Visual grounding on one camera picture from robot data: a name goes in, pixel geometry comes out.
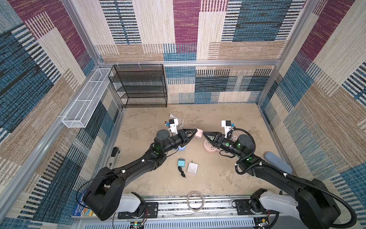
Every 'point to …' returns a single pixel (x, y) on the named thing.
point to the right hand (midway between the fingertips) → (204, 136)
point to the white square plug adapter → (192, 168)
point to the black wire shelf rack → (140, 86)
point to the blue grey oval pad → (273, 159)
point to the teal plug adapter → (181, 162)
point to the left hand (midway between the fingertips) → (198, 132)
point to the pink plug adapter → (198, 133)
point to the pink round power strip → (208, 147)
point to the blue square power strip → (182, 149)
